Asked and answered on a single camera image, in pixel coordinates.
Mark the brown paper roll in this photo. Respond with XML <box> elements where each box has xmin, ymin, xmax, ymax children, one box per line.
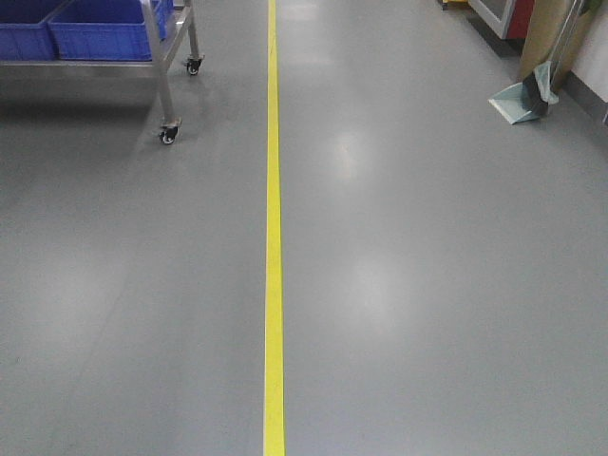
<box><xmin>517</xmin><ymin>0</ymin><xmax>595</xmax><ymax>89</ymax></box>

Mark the pale green dustpan with handle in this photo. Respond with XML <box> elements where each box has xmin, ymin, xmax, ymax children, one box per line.
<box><xmin>488</xmin><ymin>0</ymin><xmax>586</xmax><ymax>125</ymax></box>

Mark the red cabinet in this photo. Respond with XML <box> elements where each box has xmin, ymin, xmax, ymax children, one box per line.
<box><xmin>467</xmin><ymin>0</ymin><xmax>536</xmax><ymax>43</ymax></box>

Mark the blue plastic bin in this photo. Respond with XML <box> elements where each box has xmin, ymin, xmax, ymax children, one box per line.
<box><xmin>47</xmin><ymin>0</ymin><xmax>175</xmax><ymax>62</ymax></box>
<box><xmin>0</xmin><ymin>0</ymin><xmax>77</xmax><ymax>62</ymax></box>

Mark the steel rack on castors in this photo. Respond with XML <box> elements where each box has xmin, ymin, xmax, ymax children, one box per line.
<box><xmin>0</xmin><ymin>0</ymin><xmax>206</xmax><ymax>146</ymax></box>

